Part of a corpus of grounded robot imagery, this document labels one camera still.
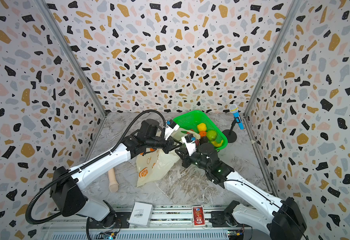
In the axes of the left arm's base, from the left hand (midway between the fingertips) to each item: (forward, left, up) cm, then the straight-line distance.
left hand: (181, 142), depth 72 cm
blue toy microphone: (+24, -32, -2) cm, 40 cm away
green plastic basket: (+35, -7, -23) cm, 43 cm away
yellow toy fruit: (+27, -14, -22) cm, 38 cm away
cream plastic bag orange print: (-5, +16, -17) cm, 23 cm away
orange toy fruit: (+22, -15, -23) cm, 35 cm away
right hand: (-3, +4, -2) cm, 5 cm away
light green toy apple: (+17, -20, -18) cm, 32 cm away
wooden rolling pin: (-12, +37, -23) cm, 46 cm away
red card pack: (-27, -8, -25) cm, 38 cm away
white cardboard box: (-27, +19, -22) cm, 40 cm away
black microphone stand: (+22, -35, -24) cm, 47 cm away
